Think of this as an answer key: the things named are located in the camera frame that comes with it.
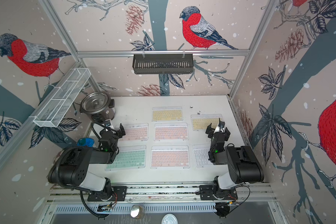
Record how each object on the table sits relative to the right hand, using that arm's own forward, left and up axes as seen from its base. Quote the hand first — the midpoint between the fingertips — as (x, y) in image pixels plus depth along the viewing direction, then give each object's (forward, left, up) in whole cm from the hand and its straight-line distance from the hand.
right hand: (219, 124), depth 90 cm
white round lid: (-50, +30, -4) cm, 58 cm away
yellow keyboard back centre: (+14, +36, -8) cm, 39 cm away
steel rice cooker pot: (+17, +91, -4) cm, 93 cm away
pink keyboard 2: (-1, +32, -10) cm, 34 cm away
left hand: (-2, +69, +2) cm, 69 cm away
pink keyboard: (-3, +58, -9) cm, 59 cm away
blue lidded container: (-16, +82, 0) cm, 83 cm away
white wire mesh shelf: (-11, +93, +21) cm, 96 cm away
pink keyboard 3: (-20, +32, -10) cm, 39 cm away
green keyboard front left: (-21, +58, -10) cm, 62 cm away
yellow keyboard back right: (+9, +9, -10) cm, 16 cm away
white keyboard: (-16, +12, -10) cm, 22 cm away
